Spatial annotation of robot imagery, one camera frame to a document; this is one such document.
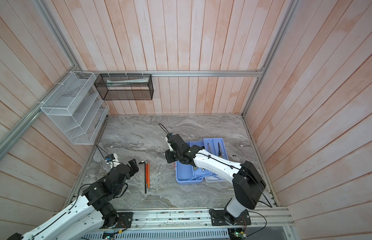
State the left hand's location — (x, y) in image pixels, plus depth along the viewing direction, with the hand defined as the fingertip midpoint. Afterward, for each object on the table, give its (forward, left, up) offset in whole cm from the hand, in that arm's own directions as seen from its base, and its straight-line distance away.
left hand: (130, 166), depth 78 cm
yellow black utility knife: (+1, -40, -6) cm, 40 cm away
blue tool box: (+2, -30, -16) cm, 34 cm away
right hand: (+7, -19, 0) cm, 21 cm away
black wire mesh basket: (+53, +11, +14) cm, 56 cm away
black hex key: (+8, -4, -12) cm, 15 cm away
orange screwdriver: (0, -8, -13) cm, 15 cm away
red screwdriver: (+2, -6, -13) cm, 15 cm away
